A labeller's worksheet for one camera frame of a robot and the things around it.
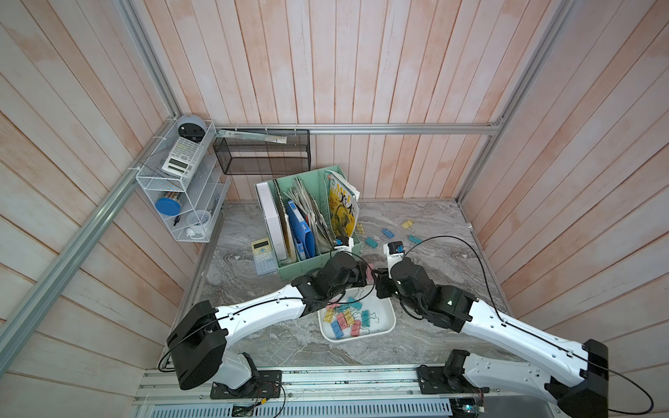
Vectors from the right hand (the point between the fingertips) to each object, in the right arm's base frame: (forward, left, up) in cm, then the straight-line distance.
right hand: (372, 270), depth 75 cm
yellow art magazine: (+29, +8, +1) cm, 30 cm away
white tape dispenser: (+15, +57, +3) cm, 59 cm away
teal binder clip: (-3, +3, -19) cm, 20 cm away
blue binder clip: (-12, +10, -18) cm, 24 cm away
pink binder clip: (-11, +4, -18) cm, 22 cm away
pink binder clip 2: (-1, +1, 0) cm, 2 cm away
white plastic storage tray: (-5, +3, -20) cm, 21 cm away
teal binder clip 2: (+26, -22, -20) cm, 40 cm away
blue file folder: (+13, +22, +1) cm, 25 cm away
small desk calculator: (+16, +40, -18) cm, 47 cm away
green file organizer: (+36, +19, +3) cm, 40 cm away
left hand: (+1, +1, -2) cm, 3 cm away
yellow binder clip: (-6, +13, -18) cm, 23 cm away
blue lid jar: (+14, +61, +12) cm, 64 cm away
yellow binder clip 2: (+32, -19, -17) cm, 41 cm away
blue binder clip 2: (+30, -11, -20) cm, 38 cm away
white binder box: (+15, +31, +6) cm, 35 cm away
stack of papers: (+17, +15, -5) cm, 23 cm away
